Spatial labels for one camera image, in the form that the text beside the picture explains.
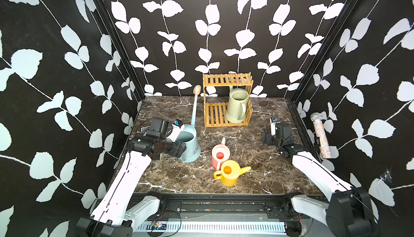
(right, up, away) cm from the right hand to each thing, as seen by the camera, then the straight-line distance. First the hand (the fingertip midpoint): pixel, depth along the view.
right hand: (271, 128), depth 87 cm
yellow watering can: (-24, -19, -12) cm, 33 cm away
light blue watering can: (-44, -3, -10) cm, 45 cm away
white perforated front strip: (-32, -43, -17) cm, 56 cm away
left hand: (-48, -5, -13) cm, 50 cm away
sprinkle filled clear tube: (+21, -7, -13) cm, 25 cm away
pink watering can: (-28, -12, -6) cm, 32 cm away
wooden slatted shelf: (-31, +9, +23) cm, 39 cm away
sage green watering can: (-17, +18, +8) cm, 26 cm away
